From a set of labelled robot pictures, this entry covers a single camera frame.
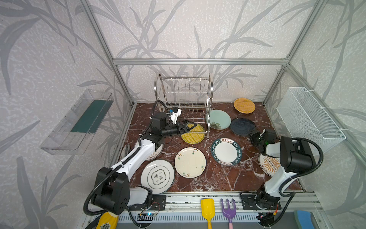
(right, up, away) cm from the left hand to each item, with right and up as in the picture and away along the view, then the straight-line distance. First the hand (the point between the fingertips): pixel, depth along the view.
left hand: (193, 123), depth 75 cm
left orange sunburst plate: (-24, -21, +16) cm, 35 cm away
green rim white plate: (+22, -20, +17) cm, 34 cm away
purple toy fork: (+18, -44, -5) cm, 48 cm away
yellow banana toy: (-42, -46, -7) cm, 63 cm away
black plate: (+36, -4, +30) cm, 47 cm away
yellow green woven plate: (0, -12, +23) cm, 26 cm away
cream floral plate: (-2, -25, +12) cm, 28 cm away
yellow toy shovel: (+7, -44, -3) cm, 44 cm away
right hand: (+39, -5, +25) cm, 47 cm away
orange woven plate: (+43, +12, +42) cm, 61 cm away
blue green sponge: (+53, -46, -7) cm, 70 cm away
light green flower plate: (+20, +1, +34) cm, 40 cm away
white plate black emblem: (-21, -31, +8) cm, 38 cm away
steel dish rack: (-1, +22, +49) cm, 54 cm away
